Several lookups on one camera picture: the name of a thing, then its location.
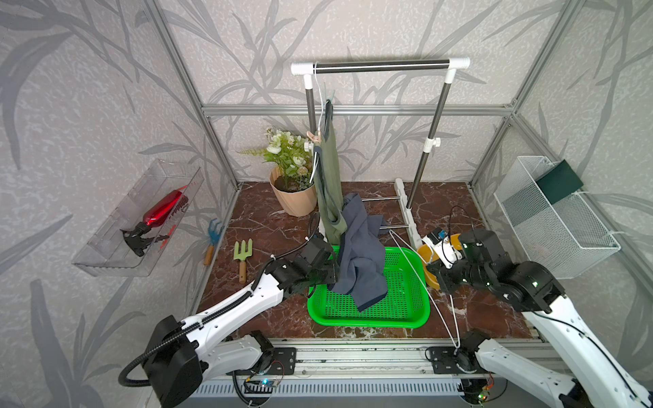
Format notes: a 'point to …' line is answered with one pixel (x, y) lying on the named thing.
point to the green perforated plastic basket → (406, 303)
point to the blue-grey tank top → (362, 262)
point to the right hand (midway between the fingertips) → (428, 264)
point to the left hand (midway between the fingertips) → (337, 271)
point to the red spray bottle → (139, 239)
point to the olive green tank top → (328, 181)
